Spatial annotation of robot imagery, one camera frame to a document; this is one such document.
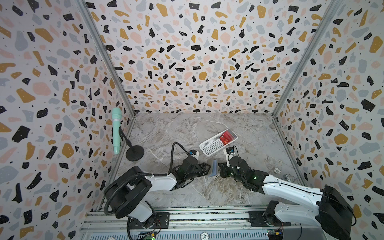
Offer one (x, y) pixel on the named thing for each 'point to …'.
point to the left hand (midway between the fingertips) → (212, 167)
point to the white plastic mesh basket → (215, 143)
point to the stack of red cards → (227, 136)
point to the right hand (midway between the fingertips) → (220, 165)
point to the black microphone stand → (135, 153)
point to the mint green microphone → (116, 113)
